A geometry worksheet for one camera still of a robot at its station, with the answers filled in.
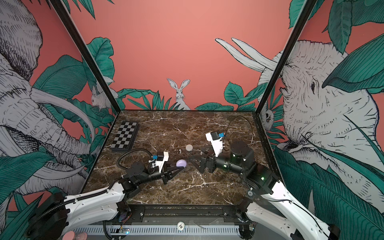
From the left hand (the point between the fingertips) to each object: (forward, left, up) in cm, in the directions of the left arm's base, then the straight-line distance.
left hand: (182, 166), depth 66 cm
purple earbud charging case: (+1, 0, +1) cm, 2 cm away
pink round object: (-23, +46, -13) cm, 53 cm away
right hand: (0, -6, +12) cm, 13 cm away
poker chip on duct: (-21, +2, -22) cm, 30 cm away
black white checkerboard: (+31, +41, -21) cm, 55 cm away
